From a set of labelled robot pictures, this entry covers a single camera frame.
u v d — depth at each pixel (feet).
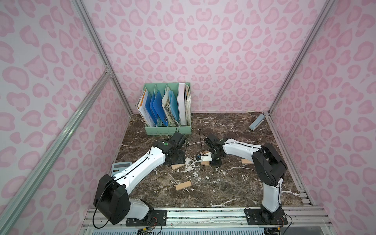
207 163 2.95
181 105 3.13
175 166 2.94
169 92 3.22
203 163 2.95
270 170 1.62
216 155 2.57
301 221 2.39
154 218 2.38
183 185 2.76
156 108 3.22
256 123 3.52
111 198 1.32
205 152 3.17
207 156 2.72
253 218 2.37
